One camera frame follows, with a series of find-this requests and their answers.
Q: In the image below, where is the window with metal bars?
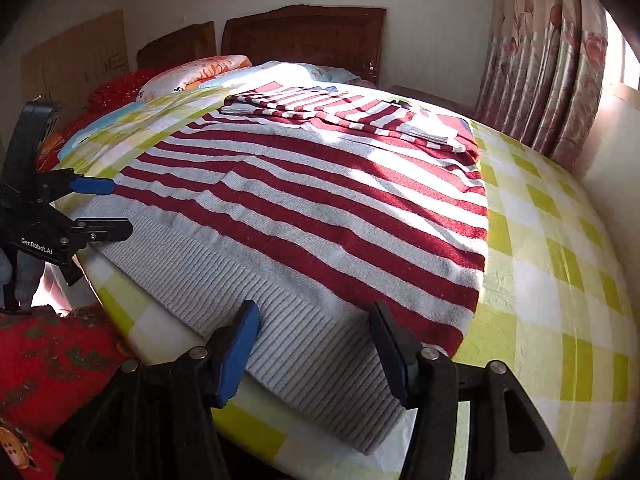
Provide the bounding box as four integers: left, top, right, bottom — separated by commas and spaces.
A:
602, 10, 640, 106

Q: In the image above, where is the wooden nightstand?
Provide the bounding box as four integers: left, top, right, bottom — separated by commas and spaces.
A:
387, 84, 476, 116

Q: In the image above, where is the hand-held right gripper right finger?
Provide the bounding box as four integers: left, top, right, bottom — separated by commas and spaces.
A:
368, 301, 573, 480

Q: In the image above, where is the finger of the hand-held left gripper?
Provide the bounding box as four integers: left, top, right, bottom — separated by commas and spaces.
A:
70, 217, 134, 252
35, 169, 117, 197

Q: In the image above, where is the brown cardboard sheet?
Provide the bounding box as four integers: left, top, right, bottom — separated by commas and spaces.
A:
20, 9, 130, 111

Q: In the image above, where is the yellow white checked tablecloth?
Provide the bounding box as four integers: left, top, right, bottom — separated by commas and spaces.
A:
50, 80, 636, 480

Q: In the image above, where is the red floral cloth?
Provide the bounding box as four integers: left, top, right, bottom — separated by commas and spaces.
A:
0, 310, 136, 480

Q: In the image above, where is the large dark wooden headboard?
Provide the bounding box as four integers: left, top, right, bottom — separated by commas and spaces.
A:
221, 5, 387, 86

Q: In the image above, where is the floral orange white pillow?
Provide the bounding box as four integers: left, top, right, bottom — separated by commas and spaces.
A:
136, 55, 253, 103

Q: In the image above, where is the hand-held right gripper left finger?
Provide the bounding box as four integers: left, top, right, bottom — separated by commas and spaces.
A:
55, 300, 262, 480

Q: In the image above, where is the pink floral curtain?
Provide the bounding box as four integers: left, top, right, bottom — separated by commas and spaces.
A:
472, 0, 608, 173

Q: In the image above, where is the light blue cartoon pillow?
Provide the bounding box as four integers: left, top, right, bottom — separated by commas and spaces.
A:
57, 102, 146, 161

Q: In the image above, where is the red grey striped knit sweater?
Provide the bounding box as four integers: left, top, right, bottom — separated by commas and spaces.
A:
75, 80, 490, 456

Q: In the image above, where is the light blue floral pillow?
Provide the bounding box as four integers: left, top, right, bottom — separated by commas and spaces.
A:
200, 60, 361, 90

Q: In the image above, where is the small dark wooden headboard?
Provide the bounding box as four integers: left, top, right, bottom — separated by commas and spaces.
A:
136, 21, 217, 72

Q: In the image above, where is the person's left hand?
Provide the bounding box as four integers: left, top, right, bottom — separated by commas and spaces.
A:
0, 252, 46, 306

